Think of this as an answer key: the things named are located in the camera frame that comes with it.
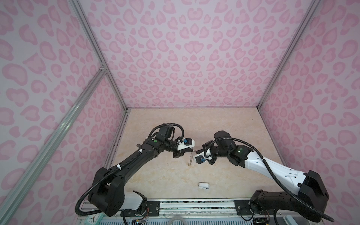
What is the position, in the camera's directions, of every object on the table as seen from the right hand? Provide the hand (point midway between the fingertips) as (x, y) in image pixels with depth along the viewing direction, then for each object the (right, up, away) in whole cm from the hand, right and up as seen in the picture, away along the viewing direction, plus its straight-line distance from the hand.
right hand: (198, 147), depth 76 cm
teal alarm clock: (-52, -34, -7) cm, 63 cm away
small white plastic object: (+3, -22, +3) cm, 22 cm away
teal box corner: (+42, -33, -10) cm, 55 cm away
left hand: (-4, 0, +1) cm, 4 cm away
